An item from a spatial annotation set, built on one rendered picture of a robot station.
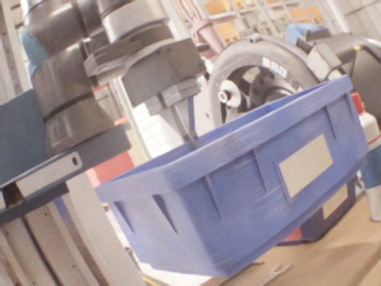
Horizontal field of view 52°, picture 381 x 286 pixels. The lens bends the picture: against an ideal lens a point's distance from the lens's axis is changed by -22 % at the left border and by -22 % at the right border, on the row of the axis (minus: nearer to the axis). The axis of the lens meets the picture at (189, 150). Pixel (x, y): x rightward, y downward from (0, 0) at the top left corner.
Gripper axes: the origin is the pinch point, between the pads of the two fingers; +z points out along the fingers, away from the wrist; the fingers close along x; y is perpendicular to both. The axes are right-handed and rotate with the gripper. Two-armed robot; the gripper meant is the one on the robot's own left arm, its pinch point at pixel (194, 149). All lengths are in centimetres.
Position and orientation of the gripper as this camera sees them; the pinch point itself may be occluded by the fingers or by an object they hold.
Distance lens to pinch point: 61.9
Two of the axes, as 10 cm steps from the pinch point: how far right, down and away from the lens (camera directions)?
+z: 4.1, 9.1, 0.6
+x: -4.9, 1.7, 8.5
